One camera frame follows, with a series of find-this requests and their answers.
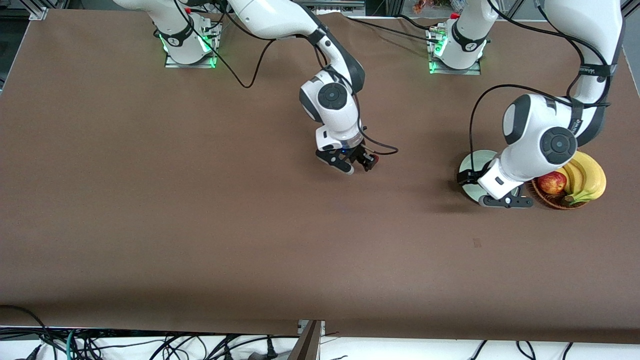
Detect pale green round plate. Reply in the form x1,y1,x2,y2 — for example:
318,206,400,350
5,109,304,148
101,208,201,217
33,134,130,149
458,149,502,202

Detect red apple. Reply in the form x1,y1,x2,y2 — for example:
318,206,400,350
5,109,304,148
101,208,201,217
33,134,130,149
537,170,568,195

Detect brown wicker basket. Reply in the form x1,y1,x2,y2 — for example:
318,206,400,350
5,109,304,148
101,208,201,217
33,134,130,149
531,177,591,210

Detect brown table cover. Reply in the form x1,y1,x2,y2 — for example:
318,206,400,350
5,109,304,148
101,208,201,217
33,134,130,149
0,9,640,345

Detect yellow banana bunch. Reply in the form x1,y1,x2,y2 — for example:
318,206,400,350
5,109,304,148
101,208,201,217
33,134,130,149
555,150,607,206

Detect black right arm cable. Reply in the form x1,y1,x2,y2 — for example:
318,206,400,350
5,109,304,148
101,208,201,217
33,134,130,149
172,0,399,156

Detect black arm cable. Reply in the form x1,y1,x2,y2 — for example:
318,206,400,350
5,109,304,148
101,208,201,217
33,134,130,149
468,0,613,173
172,0,399,156

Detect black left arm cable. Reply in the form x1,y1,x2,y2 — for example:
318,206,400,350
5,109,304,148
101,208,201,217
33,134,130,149
468,0,613,173

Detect metal frame rail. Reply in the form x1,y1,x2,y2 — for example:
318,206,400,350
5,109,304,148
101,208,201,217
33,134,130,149
310,0,367,16

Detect aluminium table frame post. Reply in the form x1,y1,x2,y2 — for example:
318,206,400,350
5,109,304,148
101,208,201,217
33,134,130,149
287,319,327,360

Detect black plug cable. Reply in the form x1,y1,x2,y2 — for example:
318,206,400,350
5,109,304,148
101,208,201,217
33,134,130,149
247,336,281,360

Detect aluminium frame profile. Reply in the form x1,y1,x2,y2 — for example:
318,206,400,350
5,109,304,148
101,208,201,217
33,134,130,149
27,0,49,22

